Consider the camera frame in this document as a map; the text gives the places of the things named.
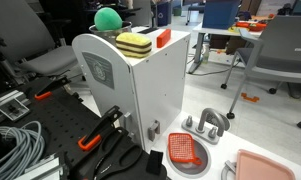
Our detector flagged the green plush ball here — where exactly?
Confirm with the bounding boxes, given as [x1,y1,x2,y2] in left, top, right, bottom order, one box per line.
[93,7,124,32]

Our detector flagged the white toy kitchen cabinet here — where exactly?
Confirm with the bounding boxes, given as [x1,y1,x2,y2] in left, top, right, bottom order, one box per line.
[71,25,191,153]

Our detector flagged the gray toy faucet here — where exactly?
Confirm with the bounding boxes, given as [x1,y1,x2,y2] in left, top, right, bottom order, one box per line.
[181,107,227,145]

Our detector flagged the silver metal pot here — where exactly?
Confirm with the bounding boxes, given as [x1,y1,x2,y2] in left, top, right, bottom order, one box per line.
[88,20,133,46]

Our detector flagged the white toy kitchen counter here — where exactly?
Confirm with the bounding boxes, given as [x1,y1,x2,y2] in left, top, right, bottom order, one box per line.
[149,109,301,180]

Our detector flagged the orange toy tray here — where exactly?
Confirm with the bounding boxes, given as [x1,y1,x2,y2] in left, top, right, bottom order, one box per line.
[235,20,268,33]

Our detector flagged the gray cabinet door latch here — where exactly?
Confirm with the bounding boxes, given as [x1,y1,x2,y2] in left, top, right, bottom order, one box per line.
[147,119,161,141]

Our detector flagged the orange rectangular block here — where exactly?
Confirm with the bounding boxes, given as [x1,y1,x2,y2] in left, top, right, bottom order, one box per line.
[156,28,172,49]

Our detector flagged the orange mesh pad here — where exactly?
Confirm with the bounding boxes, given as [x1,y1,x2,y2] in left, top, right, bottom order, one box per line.
[167,132,203,166]

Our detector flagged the clear spray bottle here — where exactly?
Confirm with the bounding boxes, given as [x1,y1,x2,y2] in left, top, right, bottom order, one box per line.
[201,43,212,65]

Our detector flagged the black scissors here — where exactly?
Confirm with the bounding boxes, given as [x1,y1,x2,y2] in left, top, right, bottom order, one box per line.
[92,126,144,180]

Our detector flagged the blue recycling bin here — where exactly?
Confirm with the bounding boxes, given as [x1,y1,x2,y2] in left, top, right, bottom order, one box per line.
[155,0,173,28]

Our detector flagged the white office table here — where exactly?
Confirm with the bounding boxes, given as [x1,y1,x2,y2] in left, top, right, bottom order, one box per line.
[186,22,263,75]

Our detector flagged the black perforated breadboard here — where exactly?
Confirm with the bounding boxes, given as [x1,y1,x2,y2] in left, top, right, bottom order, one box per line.
[8,87,102,168]

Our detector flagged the blue storage bin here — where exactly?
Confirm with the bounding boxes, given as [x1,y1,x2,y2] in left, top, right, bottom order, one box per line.
[202,0,242,30]

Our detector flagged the gray padded office chair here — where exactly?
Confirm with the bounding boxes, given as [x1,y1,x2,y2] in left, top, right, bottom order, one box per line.
[0,0,80,78]

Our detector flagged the pink plastic tray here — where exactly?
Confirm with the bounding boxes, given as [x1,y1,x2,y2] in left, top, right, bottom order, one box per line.
[235,148,297,180]

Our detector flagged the gray plastic rolling chair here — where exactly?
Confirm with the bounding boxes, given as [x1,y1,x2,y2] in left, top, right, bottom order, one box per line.
[220,14,301,130]

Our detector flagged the black clamp orange handle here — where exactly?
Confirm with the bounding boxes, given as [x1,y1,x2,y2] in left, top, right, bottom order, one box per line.
[34,75,72,101]
[77,105,124,152]

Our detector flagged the black floor cable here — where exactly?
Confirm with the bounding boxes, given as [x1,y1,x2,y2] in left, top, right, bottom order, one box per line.
[189,56,242,77]

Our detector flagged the gray coiled cable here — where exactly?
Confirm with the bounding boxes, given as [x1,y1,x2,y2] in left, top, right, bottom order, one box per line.
[0,120,46,180]

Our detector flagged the aluminum extrusion rail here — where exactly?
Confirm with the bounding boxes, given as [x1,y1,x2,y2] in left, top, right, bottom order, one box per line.
[14,154,63,180]
[0,89,26,128]

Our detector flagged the silver bracket plate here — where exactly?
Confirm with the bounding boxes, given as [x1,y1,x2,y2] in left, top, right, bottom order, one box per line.
[0,97,31,122]

